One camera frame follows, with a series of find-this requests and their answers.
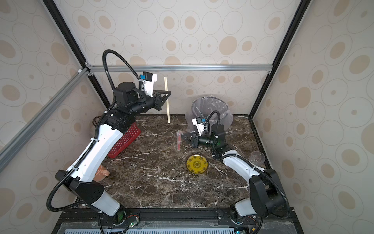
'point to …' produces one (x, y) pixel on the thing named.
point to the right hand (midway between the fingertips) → (187, 136)
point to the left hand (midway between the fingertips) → (174, 92)
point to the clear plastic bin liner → (191, 127)
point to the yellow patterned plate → (196, 164)
